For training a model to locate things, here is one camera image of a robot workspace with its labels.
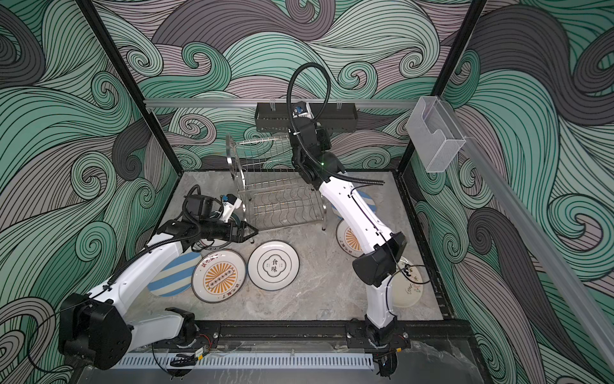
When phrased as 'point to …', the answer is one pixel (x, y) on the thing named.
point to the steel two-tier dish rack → (273, 193)
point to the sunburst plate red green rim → (348, 240)
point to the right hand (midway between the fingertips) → (321, 128)
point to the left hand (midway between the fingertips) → (250, 229)
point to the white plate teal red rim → (215, 244)
